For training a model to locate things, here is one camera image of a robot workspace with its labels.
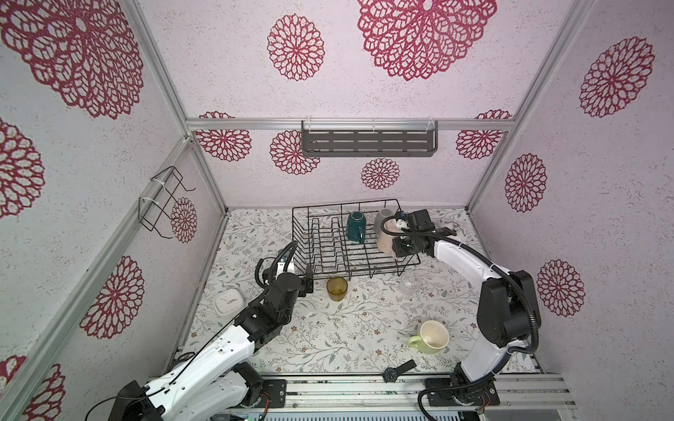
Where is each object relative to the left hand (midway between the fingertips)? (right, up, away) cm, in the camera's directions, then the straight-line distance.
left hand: (293, 268), depth 79 cm
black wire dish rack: (+17, +8, +28) cm, 33 cm away
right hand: (+34, +8, +14) cm, 38 cm away
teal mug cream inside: (+21, +13, +21) cm, 33 cm away
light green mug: (+43, -22, +2) cm, 48 cm away
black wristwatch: (+29, -31, -3) cm, 42 cm away
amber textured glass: (+13, -9, +14) cm, 21 cm away
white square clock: (-23, -13, +9) cm, 28 cm away
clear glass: (+40, -8, +17) cm, 44 cm away
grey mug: (+31, +18, +23) cm, 43 cm away
